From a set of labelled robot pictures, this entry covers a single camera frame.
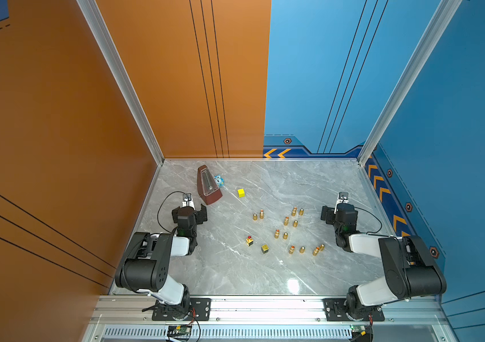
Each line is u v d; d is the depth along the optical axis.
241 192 1.03
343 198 0.81
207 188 0.97
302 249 0.86
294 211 0.96
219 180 1.09
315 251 0.85
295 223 0.93
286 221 0.93
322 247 0.86
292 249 0.84
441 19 0.71
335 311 0.72
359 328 0.72
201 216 0.88
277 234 0.89
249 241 0.86
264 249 0.84
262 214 0.94
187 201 0.80
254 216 0.95
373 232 0.68
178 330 0.72
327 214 0.86
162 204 1.02
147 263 0.46
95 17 0.71
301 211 0.97
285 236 0.89
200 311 0.73
